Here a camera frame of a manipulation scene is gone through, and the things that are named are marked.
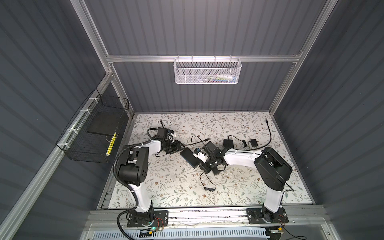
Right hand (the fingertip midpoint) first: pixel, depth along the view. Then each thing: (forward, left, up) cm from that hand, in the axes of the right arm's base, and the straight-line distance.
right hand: (203, 168), depth 92 cm
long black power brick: (+7, +9, +4) cm, 12 cm away
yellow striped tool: (-4, +43, +29) cm, 52 cm away
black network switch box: (+17, -18, +1) cm, 25 cm away
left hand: (+12, +13, +3) cm, 18 cm away
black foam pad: (+10, +50, +32) cm, 60 cm away
